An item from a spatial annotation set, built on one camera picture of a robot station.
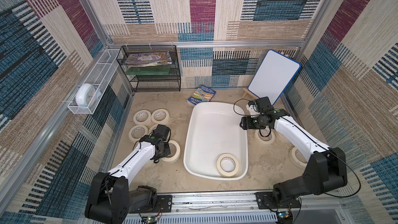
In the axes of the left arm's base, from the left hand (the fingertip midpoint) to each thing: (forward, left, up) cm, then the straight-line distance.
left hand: (163, 152), depth 86 cm
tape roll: (-12, -33, -1) cm, 35 cm away
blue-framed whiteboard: (+35, -63, +23) cm, 76 cm away
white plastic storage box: (+17, -29, -6) cm, 34 cm away
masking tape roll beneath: (+6, -57, -1) cm, 58 cm away
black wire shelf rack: (+54, +1, +3) cm, 54 cm away
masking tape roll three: (+26, +18, -3) cm, 32 cm away
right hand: (+12, -46, +9) cm, 48 cm away
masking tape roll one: (+26, +6, -2) cm, 27 cm away
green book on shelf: (+47, +2, +20) cm, 51 cm away
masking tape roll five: (+14, +18, -2) cm, 23 cm away
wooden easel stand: (+39, -55, +4) cm, 68 cm away
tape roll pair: (-1, -7, +3) cm, 8 cm away
